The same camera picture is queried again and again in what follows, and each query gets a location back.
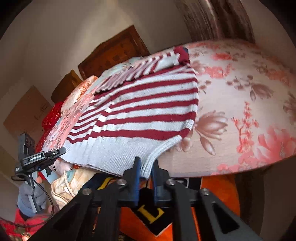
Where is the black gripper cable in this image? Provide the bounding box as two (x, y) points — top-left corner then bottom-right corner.
(0, 173), (55, 229)

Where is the light blue floral pillow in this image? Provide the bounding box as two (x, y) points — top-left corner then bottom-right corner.
(100, 57), (142, 77)

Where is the floral pink curtain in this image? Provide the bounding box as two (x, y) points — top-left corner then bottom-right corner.
(175, 0), (255, 43)

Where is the wooden headboard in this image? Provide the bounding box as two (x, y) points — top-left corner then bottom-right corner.
(78, 25), (150, 79)
(51, 70), (82, 104)

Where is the grey gloved hand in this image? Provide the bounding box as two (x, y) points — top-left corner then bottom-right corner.
(17, 182), (47, 217)

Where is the red quilt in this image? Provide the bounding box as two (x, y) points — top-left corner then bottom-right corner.
(35, 101), (63, 153)

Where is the wooden headboard right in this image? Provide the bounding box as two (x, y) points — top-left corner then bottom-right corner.
(78, 25), (150, 79)

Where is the floral pink bed sheet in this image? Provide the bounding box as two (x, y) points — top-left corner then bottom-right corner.
(41, 39), (296, 178)

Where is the orange patterned blanket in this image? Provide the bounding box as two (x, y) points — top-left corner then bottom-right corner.
(83, 173), (241, 241)

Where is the wooden headboard left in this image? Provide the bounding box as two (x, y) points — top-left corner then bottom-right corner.
(51, 70), (82, 104)

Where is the red white striped sweater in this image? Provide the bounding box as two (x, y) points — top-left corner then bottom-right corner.
(62, 46), (199, 178)

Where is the beige blanket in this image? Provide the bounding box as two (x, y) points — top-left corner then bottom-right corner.
(51, 158), (98, 210)

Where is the pink floral pillow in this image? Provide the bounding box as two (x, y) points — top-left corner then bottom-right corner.
(61, 75), (98, 117)

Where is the cardboard box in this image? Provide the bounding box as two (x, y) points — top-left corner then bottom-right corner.
(4, 86), (52, 143)

